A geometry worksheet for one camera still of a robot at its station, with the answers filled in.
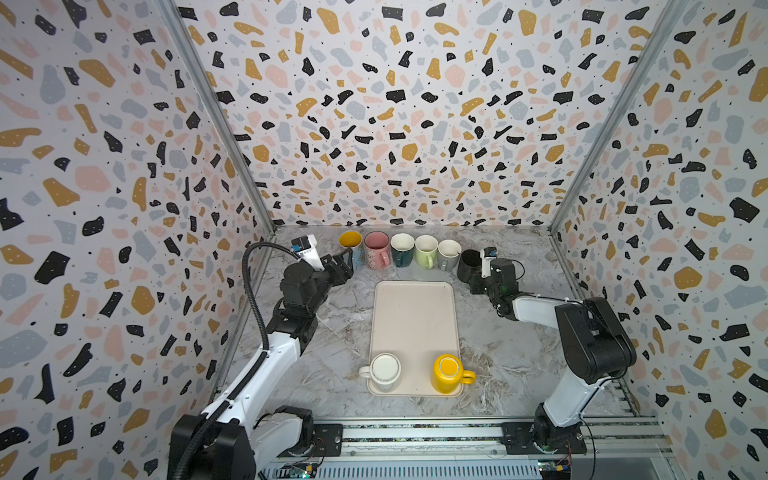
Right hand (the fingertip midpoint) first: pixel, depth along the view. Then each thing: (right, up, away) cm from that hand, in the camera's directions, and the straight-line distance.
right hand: (471, 266), depth 98 cm
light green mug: (-14, +7, +10) cm, 19 cm away
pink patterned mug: (-31, +5, +3) cm, 32 cm away
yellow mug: (-11, -27, -22) cm, 36 cm away
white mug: (-27, -26, -20) cm, 43 cm away
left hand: (-38, +6, -22) cm, 44 cm away
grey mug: (-7, +4, +4) cm, 9 cm away
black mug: (0, +1, +2) cm, 2 cm away
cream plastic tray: (-19, -18, -3) cm, 26 cm away
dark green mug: (-23, +7, +8) cm, 25 cm away
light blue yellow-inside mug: (-40, +9, +7) cm, 42 cm away
